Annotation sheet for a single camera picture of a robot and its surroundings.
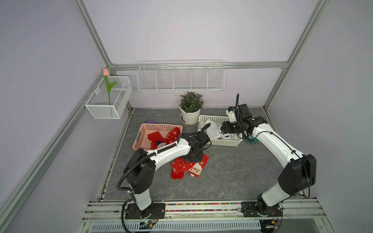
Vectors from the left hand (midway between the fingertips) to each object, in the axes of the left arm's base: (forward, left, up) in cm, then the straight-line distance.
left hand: (195, 160), depth 83 cm
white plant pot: (+33, +1, -1) cm, 33 cm away
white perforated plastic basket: (+13, -25, -2) cm, 28 cm away
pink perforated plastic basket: (+20, +35, -7) cm, 41 cm away
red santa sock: (-3, -1, -7) cm, 8 cm away
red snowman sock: (+19, +24, -6) cm, 32 cm away
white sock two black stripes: (+22, -15, -2) cm, 27 cm away
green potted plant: (+38, 0, +10) cm, 39 cm away
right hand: (+15, -19, +10) cm, 26 cm away
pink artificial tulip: (+39, +48, +25) cm, 67 cm away
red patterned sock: (-1, +10, -4) cm, 11 cm away
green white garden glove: (-4, -23, +27) cm, 35 cm away
